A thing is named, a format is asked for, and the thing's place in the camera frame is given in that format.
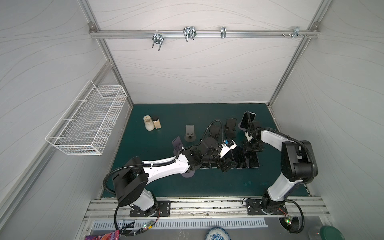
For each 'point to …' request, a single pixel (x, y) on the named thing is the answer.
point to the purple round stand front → (188, 175)
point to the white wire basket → (83, 129)
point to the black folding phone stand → (214, 129)
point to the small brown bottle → (157, 122)
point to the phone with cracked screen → (239, 157)
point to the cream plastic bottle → (149, 124)
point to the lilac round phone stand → (240, 128)
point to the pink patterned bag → (114, 235)
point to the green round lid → (328, 232)
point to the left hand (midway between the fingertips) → (235, 155)
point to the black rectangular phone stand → (230, 128)
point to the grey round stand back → (190, 136)
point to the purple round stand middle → (177, 144)
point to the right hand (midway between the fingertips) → (252, 146)
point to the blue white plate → (217, 233)
